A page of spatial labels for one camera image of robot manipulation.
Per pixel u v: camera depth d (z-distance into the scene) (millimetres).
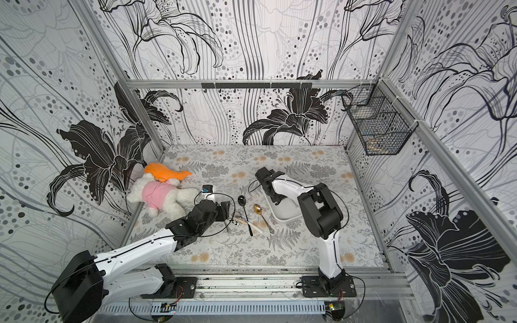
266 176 778
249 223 882
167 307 718
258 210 928
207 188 717
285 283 747
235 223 882
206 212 616
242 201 949
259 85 925
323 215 520
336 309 704
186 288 734
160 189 907
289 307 765
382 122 879
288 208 933
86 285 395
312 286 713
